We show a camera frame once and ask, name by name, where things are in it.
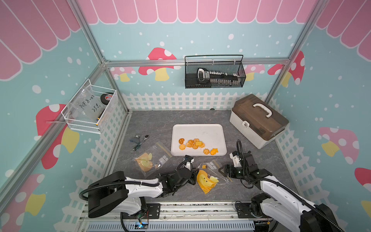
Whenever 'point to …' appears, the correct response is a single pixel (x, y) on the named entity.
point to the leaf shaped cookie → (203, 145)
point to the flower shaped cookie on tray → (206, 151)
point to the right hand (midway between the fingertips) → (223, 170)
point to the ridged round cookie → (190, 143)
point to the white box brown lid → (256, 121)
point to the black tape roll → (105, 98)
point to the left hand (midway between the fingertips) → (197, 172)
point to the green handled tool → (146, 136)
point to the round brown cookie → (195, 147)
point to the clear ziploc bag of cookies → (152, 158)
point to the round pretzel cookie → (181, 141)
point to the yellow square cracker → (198, 143)
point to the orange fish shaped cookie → (214, 151)
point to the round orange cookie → (182, 147)
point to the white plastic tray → (198, 139)
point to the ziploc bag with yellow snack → (206, 182)
